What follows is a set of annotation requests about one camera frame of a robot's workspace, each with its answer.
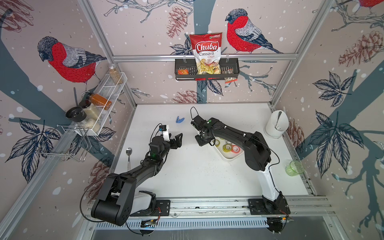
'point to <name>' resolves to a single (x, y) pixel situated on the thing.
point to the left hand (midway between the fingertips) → (179, 131)
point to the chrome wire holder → (68, 142)
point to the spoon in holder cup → (276, 124)
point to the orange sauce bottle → (101, 102)
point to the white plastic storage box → (229, 156)
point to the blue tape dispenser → (179, 121)
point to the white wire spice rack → (109, 91)
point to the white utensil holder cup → (283, 123)
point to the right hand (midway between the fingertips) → (201, 141)
